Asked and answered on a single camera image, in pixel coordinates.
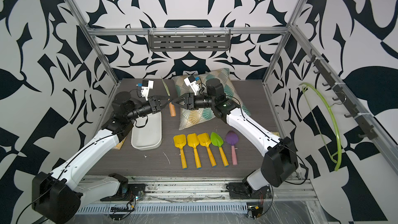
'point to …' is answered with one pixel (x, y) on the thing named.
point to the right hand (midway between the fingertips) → (174, 103)
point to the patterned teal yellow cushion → (188, 118)
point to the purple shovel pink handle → (232, 138)
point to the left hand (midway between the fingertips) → (171, 95)
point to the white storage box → (146, 131)
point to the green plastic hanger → (339, 164)
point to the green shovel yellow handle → (217, 140)
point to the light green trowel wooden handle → (171, 104)
